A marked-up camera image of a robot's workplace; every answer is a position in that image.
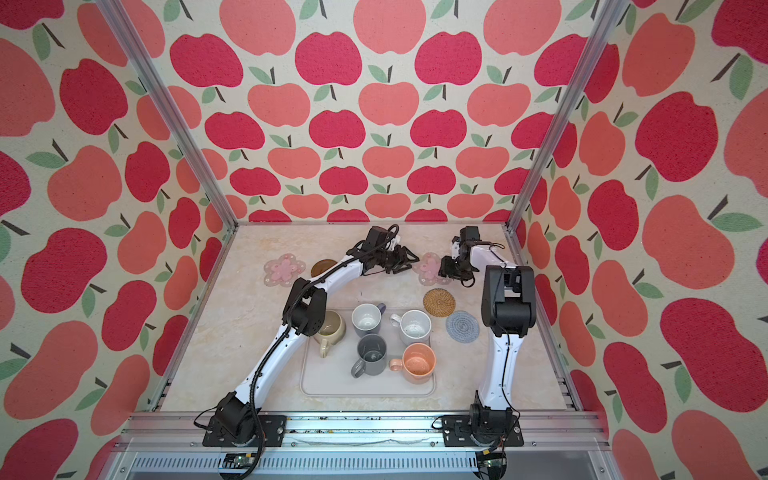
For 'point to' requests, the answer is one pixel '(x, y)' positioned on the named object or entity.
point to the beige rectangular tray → (332, 376)
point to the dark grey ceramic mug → (372, 348)
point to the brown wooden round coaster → (321, 266)
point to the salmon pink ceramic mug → (417, 363)
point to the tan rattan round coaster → (439, 302)
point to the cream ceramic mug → (333, 331)
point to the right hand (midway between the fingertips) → (452, 273)
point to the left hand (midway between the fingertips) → (422, 265)
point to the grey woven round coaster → (462, 326)
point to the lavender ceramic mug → (366, 318)
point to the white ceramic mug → (415, 326)
